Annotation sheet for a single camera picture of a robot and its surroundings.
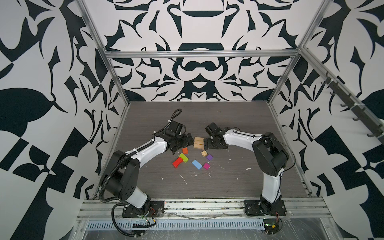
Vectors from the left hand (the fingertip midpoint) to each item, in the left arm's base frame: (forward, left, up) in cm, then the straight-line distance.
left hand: (189, 140), depth 88 cm
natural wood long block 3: (+1, -6, -9) cm, 11 cm away
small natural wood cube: (-5, -9, -8) cm, 13 cm away
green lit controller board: (-41, -38, -10) cm, 57 cm away
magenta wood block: (-12, -10, -10) cm, 18 cm away
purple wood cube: (-7, -12, -9) cm, 16 cm away
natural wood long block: (+4, -6, -7) cm, 10 cm away
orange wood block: (-2, +3, -9) cm, 10 cm away
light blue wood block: (-10, -4, -10) cm, 15 cm away
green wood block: (-7, +3, -9) cm, 12 cm away
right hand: (+1, -14, -9) cm, 16 cm away
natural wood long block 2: (+3, -6, -8) cm, 10 cm away
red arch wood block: (-9, +6, -7) cm, 13 cm away
